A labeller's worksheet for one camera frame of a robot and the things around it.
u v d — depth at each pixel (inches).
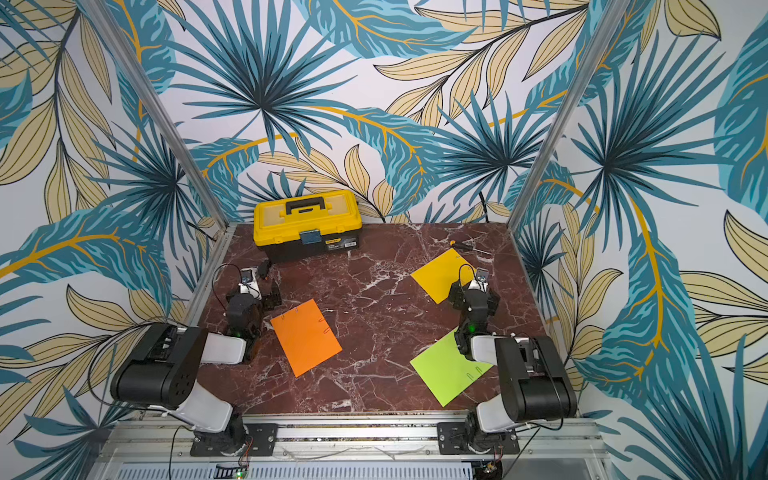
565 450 29.9
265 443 28.8
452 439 29.0
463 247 44.7
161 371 17.8
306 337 35.8
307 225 39.3
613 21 27.2
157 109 33.2
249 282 30.7
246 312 27.8
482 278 30.7
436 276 41.7
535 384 17.8
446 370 34.6
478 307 27.9
